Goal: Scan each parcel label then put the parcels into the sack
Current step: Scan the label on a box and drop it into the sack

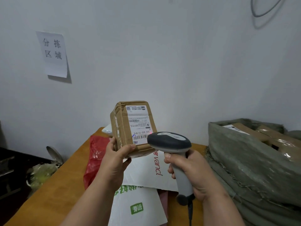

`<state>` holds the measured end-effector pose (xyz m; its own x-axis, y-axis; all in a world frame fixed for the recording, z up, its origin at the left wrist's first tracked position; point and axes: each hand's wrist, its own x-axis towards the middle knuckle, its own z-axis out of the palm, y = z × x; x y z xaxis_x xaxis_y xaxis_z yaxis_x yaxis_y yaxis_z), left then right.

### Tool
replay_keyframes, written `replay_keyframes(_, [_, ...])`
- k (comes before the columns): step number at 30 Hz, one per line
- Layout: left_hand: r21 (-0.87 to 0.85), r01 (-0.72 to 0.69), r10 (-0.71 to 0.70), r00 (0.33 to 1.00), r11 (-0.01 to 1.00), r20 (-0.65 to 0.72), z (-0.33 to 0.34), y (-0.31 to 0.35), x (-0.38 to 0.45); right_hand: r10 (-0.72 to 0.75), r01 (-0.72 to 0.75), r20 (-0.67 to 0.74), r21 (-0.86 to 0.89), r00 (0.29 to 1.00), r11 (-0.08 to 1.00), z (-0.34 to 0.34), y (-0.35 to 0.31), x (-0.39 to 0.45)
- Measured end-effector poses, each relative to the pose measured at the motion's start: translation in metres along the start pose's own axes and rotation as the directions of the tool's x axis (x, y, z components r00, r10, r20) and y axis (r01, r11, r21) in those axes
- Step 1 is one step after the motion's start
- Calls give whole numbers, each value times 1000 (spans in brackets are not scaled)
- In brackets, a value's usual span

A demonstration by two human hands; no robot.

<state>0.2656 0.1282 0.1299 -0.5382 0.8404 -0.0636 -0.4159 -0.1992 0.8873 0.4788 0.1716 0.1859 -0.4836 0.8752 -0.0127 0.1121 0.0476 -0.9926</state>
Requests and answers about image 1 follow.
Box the person's right hand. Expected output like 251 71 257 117
164 149 227 202

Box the person's left hand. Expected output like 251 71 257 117
97 137 137 192

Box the grey handheld barcode scanner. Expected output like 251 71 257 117
147 132 195 206

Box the small brown cardboard parcel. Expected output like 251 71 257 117
110 101 157 159

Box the person's right forearm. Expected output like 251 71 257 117
202 189 246 226

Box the person's left forearm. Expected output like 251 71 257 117
60 176 123 226

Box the white mailer bag red print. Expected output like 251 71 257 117
122 150 179 192

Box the small white parcel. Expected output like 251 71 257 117
102 124 113 137

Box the red plastic bag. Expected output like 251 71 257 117
83 135 111 190

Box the white mailer bag green print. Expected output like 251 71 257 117
108 185 168 226

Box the flat brown labelled parcel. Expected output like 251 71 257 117
222 122 273 145

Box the grey woven sack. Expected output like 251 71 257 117
204 118 301 226

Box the clear crumpled plastic bag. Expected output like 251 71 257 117
26 146 64 198

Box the brown taped cardboard box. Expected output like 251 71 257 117
255 125 301 163

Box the black cabinet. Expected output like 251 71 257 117
0 147 53 225

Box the black scanner cable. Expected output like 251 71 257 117
187 200 194 226

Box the white paper wall sign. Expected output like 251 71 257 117
36 31 68 78

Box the grey wall cable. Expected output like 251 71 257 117
250 0 285 18

